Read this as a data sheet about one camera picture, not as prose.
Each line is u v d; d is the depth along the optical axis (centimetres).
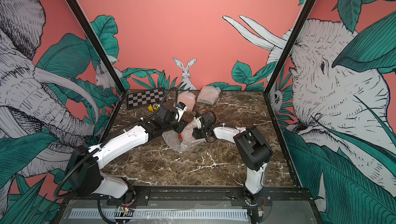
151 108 107
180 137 93
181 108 73
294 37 88
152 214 70
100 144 46
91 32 87
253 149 49
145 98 112
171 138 88
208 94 115
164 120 63
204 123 75
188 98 111
